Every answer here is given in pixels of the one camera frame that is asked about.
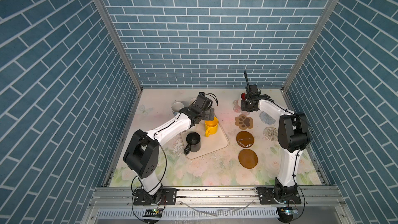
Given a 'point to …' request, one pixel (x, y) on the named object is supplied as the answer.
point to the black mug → (194, 139)
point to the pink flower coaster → (237, 108)
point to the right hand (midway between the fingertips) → (246, 106)
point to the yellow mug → (211, 127)
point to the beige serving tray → (212, 143)
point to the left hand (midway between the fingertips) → (209, 112)
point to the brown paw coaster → (244, 122)
